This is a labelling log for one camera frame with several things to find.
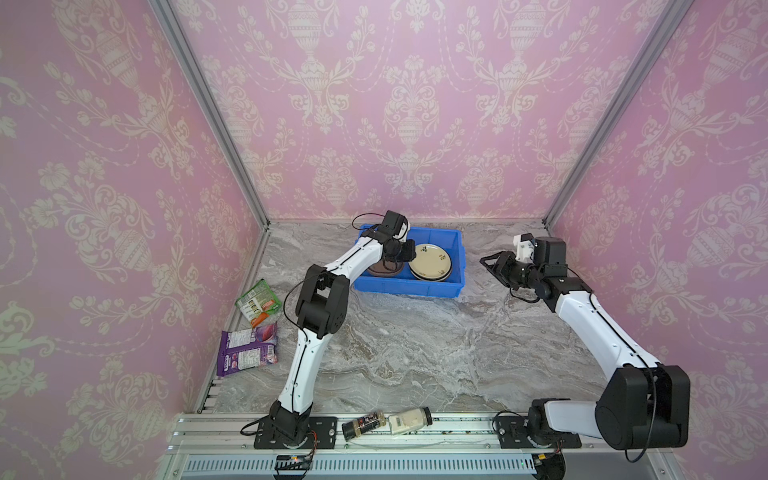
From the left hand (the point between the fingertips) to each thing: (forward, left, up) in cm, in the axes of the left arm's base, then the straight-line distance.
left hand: (415, 254), depth 100 cm
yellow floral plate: (0, -6, -5) cm, 8 cm away
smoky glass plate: (-12, +10, +8) cm, 17 cm away
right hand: (-12, -18, +12) cm, 25 cm away
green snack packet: (-17, +50, -6) cm, 53 cm away
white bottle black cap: (-48, +2, -5) cm, 49 cm away
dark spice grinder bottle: (-50, +15, -6) cm, 53 cm away
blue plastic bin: (-7, +3, -7) cm, 10 cm away
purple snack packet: (-31, +51, -7) cm, 60 cm away
